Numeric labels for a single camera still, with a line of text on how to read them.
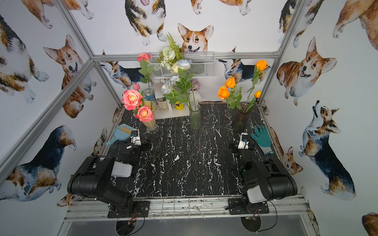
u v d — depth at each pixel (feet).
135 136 2.58
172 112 3.75
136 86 2.85
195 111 3.19
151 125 3.23
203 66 3.04
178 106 3.71
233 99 2.86
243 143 2.51
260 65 2.81
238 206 2.46
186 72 2.77
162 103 3.71
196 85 3.21
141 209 2.41
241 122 3.33
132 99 1.99
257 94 2.77
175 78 2.81
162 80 3.02
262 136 3.32
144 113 2.22
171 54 2.55
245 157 2.22
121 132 3.39
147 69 2.80
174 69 2.64
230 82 2.75
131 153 2.34
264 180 1.48
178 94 2.80
